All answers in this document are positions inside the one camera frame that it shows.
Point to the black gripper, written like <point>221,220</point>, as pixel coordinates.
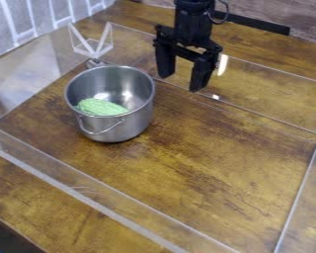
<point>186,39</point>

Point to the green knobbly toy vegetable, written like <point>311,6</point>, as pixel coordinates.
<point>97,107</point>

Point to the silver metal pot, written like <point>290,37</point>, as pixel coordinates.
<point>110,98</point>

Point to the black strip on wall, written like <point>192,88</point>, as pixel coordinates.
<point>253,23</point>

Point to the clear acrylic corner bracket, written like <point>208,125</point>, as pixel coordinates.
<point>90,47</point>

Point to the clear acrylic enclosure wall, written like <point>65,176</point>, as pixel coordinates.
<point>217,179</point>

